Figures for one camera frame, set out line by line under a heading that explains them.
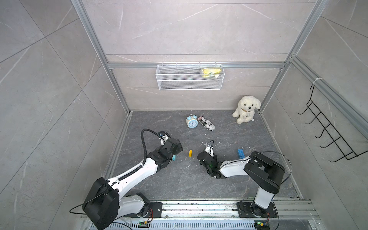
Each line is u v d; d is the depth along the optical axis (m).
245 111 1.04
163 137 0.73
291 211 0.75
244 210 0.73
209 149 0.80
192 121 1.04
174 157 0.91
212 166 0.71
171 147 0.62
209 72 0.84
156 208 0.73
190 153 0.92
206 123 1.07
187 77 1.01
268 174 0.47
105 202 0.40
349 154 0.58
